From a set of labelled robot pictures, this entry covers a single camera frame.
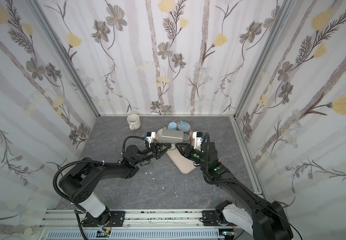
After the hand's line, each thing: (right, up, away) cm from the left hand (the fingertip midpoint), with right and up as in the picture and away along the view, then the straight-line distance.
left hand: (171, 146), depth 74 cm
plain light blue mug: (0, +11, +27) cm, 29 cm away
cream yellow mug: (-28, +14, +33) cm, 46 cm away
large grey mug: (-1, +5, +1) cm, 5 cm away
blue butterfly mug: (+8, +10, +25) cm, 29 cm away
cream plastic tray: (+8, -13, +22) cm, 27 cm away
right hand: (+4, 0, -1) cm, 4 cm away
